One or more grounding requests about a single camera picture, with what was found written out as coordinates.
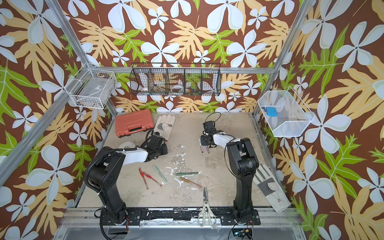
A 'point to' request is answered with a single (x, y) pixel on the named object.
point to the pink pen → (205, 149)
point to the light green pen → (159, 172)
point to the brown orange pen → (190, 182)
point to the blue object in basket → (271, 111)
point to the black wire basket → (173, 79)
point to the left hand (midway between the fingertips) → (166, 146)
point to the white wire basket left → (91, 88)
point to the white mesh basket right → (293, 115)
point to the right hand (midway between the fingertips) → (205, 139)
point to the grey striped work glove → (267, 181)
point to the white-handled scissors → (212, 218)
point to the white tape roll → (130, 144)
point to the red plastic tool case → (132, 122)
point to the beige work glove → (164, 125)
